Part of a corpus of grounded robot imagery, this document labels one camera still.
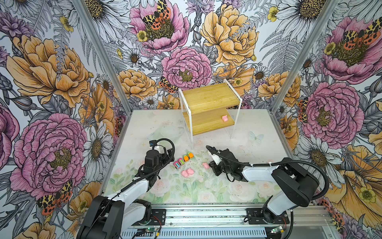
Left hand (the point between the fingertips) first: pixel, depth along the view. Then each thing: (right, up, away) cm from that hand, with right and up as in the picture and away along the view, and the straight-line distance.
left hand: (166, 154), depth 89 cm
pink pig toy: (+36, +22, +5) cm, 42 cm away
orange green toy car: (+14, -2, +6) cm, 15 cm away
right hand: (+27, -8, +1) cm, 28 cm away
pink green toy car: (+6, -6, 0) cm, 9 cm away
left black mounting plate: (-1, -27, -16) cm, 32 cm away
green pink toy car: (+9, -4, +1) cm, 10 cm away
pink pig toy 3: (+14, -10, -2) cm, 17 cm away
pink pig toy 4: (+11, -11, -2) cm, 16 cm away
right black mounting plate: (+47, -27, -15) cm, 56 cm away
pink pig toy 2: (+24, -7, 0) cm, 24 cm away
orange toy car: (+12, -3, +3) cm, 12 cm away
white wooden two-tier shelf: (+22, +26, -13) cm, 36 cm away
